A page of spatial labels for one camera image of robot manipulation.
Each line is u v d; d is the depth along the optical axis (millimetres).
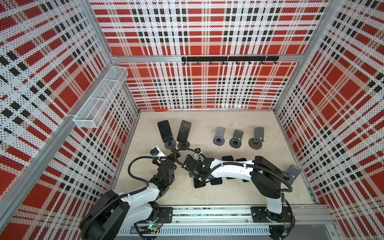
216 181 830
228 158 942
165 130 914
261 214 731
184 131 934
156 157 689
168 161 659
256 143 996
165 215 736
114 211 426
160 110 1271
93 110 908
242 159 509
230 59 886
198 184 816
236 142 1005
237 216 750
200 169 623
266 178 454
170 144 1037
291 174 799
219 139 1007
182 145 1012
